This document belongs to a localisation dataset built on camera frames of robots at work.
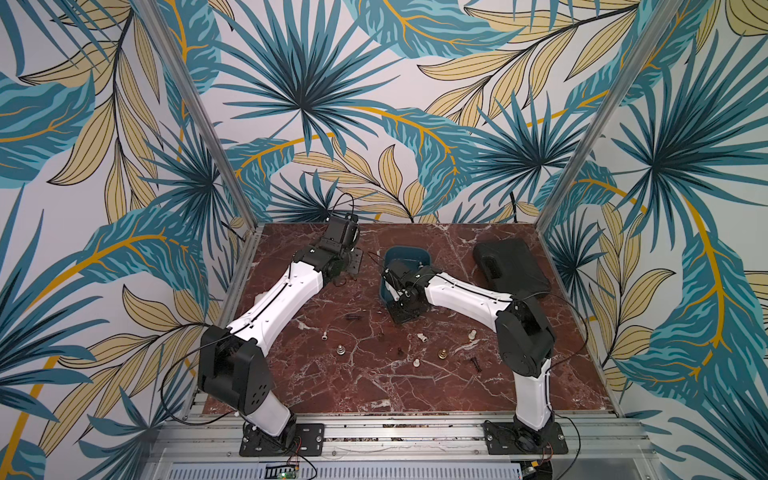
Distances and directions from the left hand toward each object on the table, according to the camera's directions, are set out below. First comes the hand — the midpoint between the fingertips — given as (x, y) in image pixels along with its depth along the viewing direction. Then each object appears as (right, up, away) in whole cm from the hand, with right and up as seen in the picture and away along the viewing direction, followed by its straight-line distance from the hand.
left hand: (347, 256), depth 84 cm
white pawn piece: (+22, -24, +6) cm, 33 cm away
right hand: (+14, -18, +6) cm, 24 cm away
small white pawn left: (-8, -24, +6) cm, 26 cm away
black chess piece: (+36, -30, +2) cm, 47 cm away
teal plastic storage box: (+23, +1, +21) cm, 31 cm away
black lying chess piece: (0, -19, +11) cm, 22 cm away
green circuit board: (-13, -52, -12) cm, 55 cm away
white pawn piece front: (+19, -30, +2) cm, 36 cm away
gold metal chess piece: (+27, -28, +2) cm, 39 cm away
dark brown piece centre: (+9, -24, +6) cm, 27 cm away
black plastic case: (+53, -3, +17) cm, 56 cm away
